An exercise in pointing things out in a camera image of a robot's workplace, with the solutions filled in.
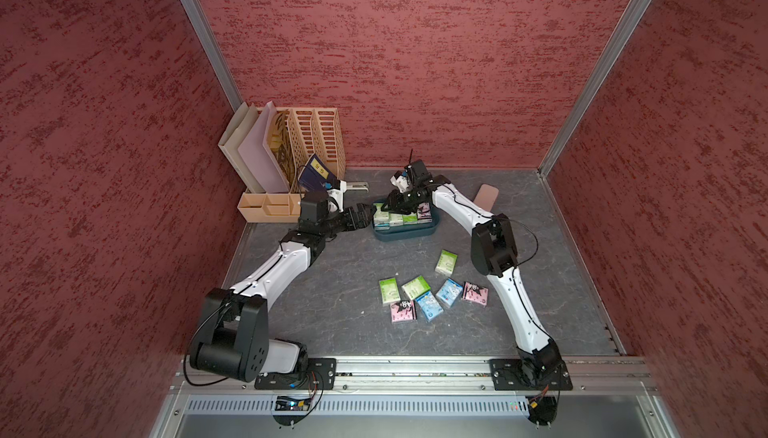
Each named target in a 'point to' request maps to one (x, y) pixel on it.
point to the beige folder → (229, 144)
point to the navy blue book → (316, 179)
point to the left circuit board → (286, 403)
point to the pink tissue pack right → (475, 294)
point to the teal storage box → (406, 232)
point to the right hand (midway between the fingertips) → (387, 211)
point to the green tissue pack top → (396, 219)
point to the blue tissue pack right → (449, 292)
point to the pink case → (486, 197)
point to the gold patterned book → (279, 148)
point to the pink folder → (257, 158)
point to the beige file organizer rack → (294, 135)
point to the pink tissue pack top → (424, 212)
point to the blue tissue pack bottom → (429, 306)
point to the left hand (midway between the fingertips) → (364, 214)
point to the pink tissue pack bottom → (405, 310)
